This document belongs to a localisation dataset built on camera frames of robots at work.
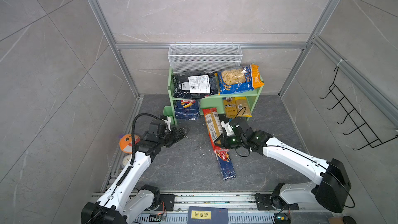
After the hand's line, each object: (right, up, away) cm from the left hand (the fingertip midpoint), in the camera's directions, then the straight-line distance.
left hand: (184, 129), depth 78 cm
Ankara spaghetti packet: (+27, +11, +15) cm, 32 cm away
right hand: (+16, -6, -1) cm, 17 cm away
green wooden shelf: (+17, +15, +20) cm, 30 cm away
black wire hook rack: (+76, +4, -15) cm, 77 cm away
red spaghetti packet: (+15, +1, +1) cm, 16 cm away
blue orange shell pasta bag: (+29, +27, +6) cm, 40 cm away
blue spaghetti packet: (+22, -22, +2) cm, 31 cm away
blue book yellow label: (+12, -38, -9) cm, 40 cm away
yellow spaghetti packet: (+34, +12, +15) cm, 39 cm away
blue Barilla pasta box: (+1, +10, +10) cm, 14 cm away
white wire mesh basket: (+8, +44, +22) cm, 50 cm away
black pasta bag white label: (+5, +23, +2) cm, 24 cm away
